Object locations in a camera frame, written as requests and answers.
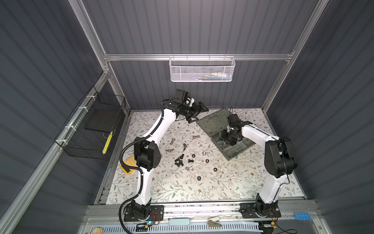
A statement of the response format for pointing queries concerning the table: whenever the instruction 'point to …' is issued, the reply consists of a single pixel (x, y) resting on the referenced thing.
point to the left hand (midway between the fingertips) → (204, 113)
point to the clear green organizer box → (213, 124)
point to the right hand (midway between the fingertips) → (223, 141)
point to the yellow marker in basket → (107, 143)
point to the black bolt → (190, 161)
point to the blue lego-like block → (302, 216)
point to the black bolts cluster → (180, 161)
